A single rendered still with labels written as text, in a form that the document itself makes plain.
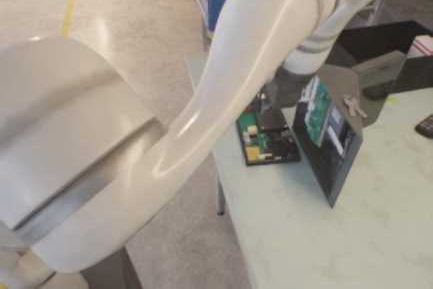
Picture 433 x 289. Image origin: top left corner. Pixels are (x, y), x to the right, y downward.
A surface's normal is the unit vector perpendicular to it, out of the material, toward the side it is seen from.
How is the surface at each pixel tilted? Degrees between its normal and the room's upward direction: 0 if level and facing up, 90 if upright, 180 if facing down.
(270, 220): 0
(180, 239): 0
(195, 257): 0
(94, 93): 41
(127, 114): 45
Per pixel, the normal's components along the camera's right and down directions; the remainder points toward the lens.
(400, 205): -0.01, -0.72
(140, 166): 0.70, -0.26
